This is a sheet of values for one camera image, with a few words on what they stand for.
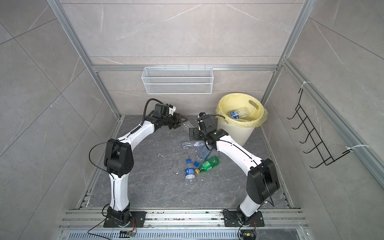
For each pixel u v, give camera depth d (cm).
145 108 75
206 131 63
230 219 73
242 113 96
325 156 61
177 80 101
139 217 73
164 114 80
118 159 54
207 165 86
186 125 90
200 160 90
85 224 74
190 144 97
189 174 84
